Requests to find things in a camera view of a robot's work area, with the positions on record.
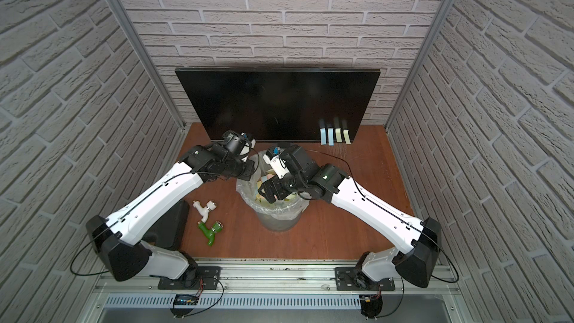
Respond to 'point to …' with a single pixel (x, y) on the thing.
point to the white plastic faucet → (204, 211)
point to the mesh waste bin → (268, 223)
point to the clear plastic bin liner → (288, 208)
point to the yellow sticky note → (347, 136)
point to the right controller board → (371, 306)
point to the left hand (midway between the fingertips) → (248, 162)
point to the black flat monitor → (278, 105)
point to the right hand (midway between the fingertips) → (273, 183)
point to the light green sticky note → (338, 135)
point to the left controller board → (186, 299)
